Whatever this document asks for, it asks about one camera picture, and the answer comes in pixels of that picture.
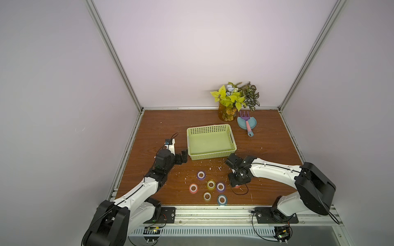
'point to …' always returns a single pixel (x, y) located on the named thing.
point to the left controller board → (151, 230)
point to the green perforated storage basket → (208, 141)
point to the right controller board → (282, 233)
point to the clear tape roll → (207, 196)
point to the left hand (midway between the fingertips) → (182, 148)
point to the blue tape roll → (222, 200)
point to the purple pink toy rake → (242, 123)
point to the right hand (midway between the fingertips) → (234, 179)
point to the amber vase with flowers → (233, 97)
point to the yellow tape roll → (211, 184)
